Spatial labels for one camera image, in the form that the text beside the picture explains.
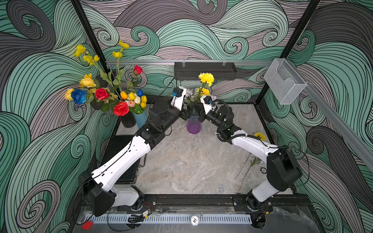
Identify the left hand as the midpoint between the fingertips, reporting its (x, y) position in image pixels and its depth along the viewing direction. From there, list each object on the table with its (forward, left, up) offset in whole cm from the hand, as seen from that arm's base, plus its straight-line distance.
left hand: (188, 96), depth 63 cm
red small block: (-44, +46, -41) cm, 76 cm away
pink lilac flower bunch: (+16, -2, -13) cm, 21 cm away
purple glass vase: (+9, -5, -34) cm, 35 cm away
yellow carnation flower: (-15, -35, -42) cm, 57 cm away
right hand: (+6, -3, -11) cm, 13 cm away
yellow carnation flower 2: (+13, -10, -8) cm, 18 cm away
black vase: (+15, +41, -37) cm, 58 cm away
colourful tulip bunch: (+7, +27, -10) cm, 30 cm away
